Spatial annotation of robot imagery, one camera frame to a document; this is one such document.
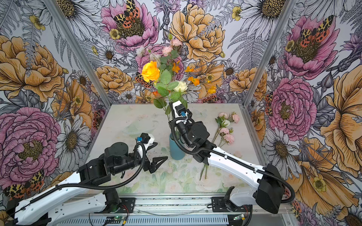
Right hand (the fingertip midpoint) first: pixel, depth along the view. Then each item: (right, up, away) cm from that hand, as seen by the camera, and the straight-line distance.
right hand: (169, 105), depth 64 cm
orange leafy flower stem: (-7, +3, +12) cm, 14 cm away
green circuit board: (-27, -56, +7) cm, 62 cm away
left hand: (-4, -22, +1) cm, 22 cm away
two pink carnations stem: (+34, -19, +31) cm, 50 cm away
